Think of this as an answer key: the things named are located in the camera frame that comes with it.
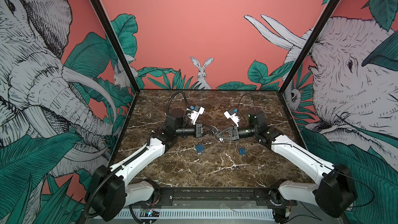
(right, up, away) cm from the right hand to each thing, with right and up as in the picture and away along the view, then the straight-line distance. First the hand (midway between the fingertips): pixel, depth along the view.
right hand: (218, 136), depth 68 cm
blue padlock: (-9, -12, +23) cm, 27 cm away
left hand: (-2, +3, +1) cm, 3 cm away
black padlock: (0, +2, +3) cm, 4 cm away
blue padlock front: (+16, -13, +21) cm, 29 cm away
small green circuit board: (-32, -36, +2) cm, 48 cm away
